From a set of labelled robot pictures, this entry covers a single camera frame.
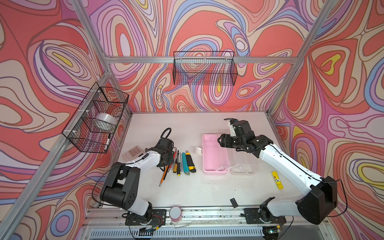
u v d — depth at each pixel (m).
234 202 0.78
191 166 0.90
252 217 0.73
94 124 0.70
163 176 0.86
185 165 0.91
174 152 0.97
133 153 0.95
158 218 0.72
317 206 0.47
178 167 0.89
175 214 0.70
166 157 0.74
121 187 0.44
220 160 0.88
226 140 0.70
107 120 0.73
